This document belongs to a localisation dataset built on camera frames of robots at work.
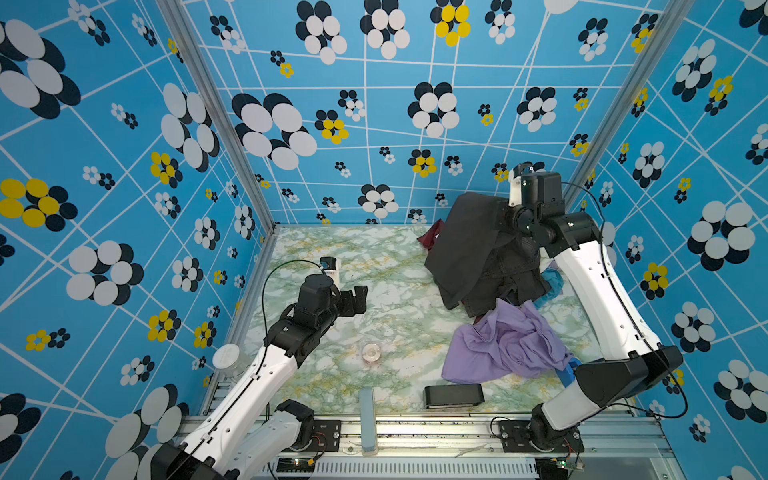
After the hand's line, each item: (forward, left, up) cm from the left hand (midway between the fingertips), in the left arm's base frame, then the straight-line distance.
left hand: (354, 287), depth 78 cm
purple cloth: (-8, -44, -16) cm, 47 cm away
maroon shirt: (+35, -24, -17) cm, 46 cm away
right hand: (+14, -37, +15) cm, 43 cm away
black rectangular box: (-23, -25, -12) cm, 36 cm away
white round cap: (-17, +30, -5) cm, 35 cm away
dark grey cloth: (+10, -34, -1) cm, 36 cm away
